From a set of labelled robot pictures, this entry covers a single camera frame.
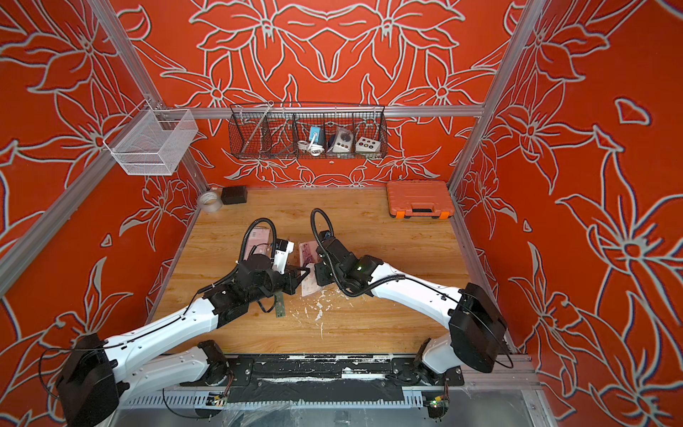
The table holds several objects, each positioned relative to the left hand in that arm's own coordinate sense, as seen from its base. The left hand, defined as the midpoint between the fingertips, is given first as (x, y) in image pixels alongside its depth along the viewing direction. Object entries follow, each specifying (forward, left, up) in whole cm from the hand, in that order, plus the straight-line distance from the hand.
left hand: (310, 270), depth 76 cm
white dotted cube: (+45, -15, +13) cm, 49 cm away
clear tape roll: (+38, +51, -14) cm, 65 cm away
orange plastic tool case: (+42, -40, -11) cm, 59 cm away
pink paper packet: (+3, +1, +2) cm, 4 cm away
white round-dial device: (+41, -7, +17) cm, 45 cm away
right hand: (+2, 0, -2) cm, 3 cm away
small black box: (+39, +39, -10) cm, 56 cm away
